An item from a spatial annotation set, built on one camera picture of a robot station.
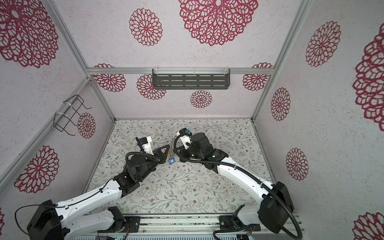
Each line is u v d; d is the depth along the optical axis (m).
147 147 0.66
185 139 0.66
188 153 0.66
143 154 0.50
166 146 0.73
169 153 0.71
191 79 0.95
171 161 0.80
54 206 0.42
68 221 0.42
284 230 0.44
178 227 0.73
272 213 0.39
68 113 0.79
